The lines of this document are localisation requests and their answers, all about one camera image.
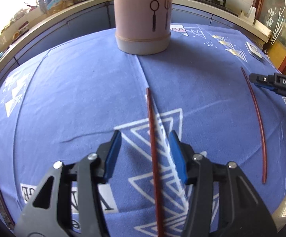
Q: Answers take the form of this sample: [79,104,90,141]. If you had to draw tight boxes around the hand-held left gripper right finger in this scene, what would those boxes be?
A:
[168,130,278,237]

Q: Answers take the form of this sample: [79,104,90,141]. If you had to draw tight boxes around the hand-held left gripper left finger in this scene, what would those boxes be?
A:
[15,130,122,237]

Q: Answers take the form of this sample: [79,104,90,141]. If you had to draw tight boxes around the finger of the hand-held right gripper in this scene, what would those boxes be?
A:
[249,73,275,87]
[255,83,277,92]

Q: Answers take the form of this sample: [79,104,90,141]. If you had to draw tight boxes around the long reddish wooden chopstick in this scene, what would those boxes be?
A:
[145,87,165,237]
[240,67,267,184]

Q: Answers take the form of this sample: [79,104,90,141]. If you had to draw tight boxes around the pink cylindrical utensil holder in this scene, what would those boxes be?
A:
[113,0,172,55]

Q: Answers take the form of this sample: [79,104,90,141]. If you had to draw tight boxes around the small white square device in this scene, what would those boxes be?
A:
[245,41,265,60]

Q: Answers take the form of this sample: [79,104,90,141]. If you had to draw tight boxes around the blue printed tablecloth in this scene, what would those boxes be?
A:
[0,23,286,237]

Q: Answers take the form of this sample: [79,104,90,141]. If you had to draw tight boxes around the white plastic rack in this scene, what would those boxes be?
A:
[239,5,257,21]

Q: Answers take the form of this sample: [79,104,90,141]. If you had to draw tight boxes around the black gas stove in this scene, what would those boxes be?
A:
[171,0,240,16]

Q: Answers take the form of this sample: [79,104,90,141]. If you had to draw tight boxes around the grey kitchen base cabinets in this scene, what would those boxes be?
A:
[0,1,264,84]

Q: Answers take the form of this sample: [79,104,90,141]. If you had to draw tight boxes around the yellow cooking oil bottle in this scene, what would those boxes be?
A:
[40,0,67,14]

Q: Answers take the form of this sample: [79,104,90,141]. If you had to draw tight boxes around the glass door with wooden frame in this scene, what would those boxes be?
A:
[254,0,286,79]

